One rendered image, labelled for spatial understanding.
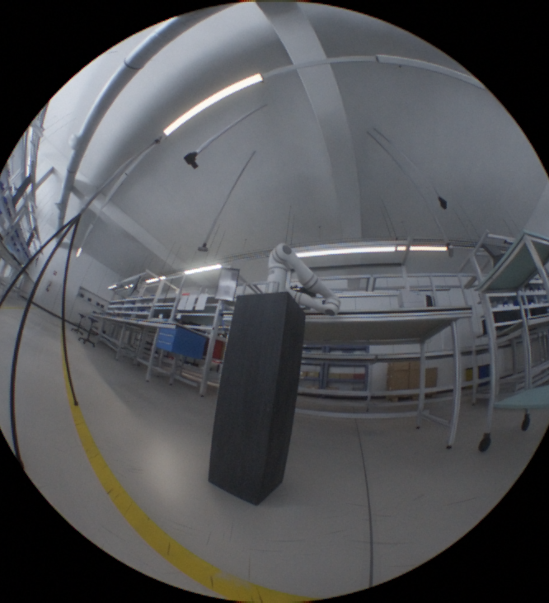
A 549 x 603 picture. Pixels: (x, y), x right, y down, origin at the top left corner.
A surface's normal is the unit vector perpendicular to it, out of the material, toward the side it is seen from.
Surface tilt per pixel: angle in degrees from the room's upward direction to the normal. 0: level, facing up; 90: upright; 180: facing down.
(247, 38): 180
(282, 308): 90
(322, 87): 180
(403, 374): 90
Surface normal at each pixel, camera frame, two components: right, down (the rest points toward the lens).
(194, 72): -0.14, 0.91
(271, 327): -0.43, -0.40
